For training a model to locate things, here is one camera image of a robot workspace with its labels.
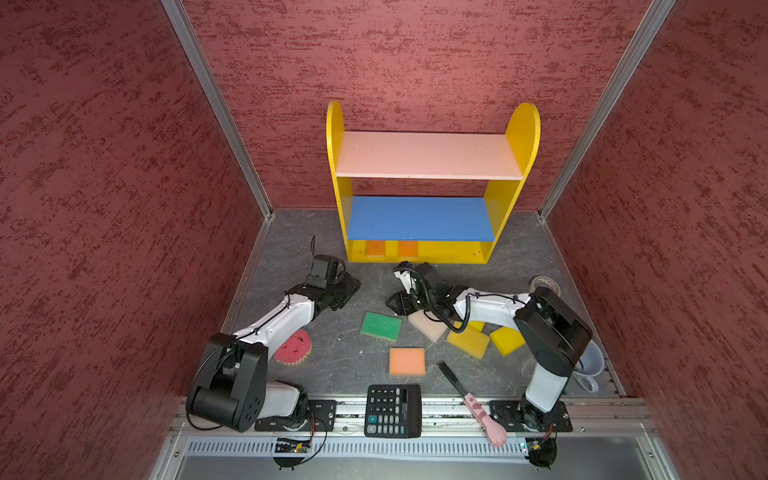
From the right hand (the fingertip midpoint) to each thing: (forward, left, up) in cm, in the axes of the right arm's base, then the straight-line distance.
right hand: (391, 307), depth 89 cm
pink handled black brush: (-32, -25, -3) cm, 41 cm away
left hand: (+4, +10, +3) cm, 11 cm away
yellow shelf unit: (+19, -21, +14) cm, 32 cm away
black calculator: (-27, 0, -2) cm, 27 cm away
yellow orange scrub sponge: (+25, +5, -2) cm, 25 cm away
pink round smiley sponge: (-11, +28, -2) cm, 30 cm away
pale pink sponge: (-7, -11, +5) cm, 14 cm away
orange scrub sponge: (+24, -7, -2) cm, 25 cm away
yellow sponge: (-16, -18, +23) cm, 33 cm away
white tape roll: (+10, -53, -5) cm, 54 cm away
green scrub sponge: (-5, +3, -3) cm, 6 cm away
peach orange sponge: (-15, -4, -2) cm, 16 cm away
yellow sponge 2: (-10, -23, -4) cm, 26 cm away
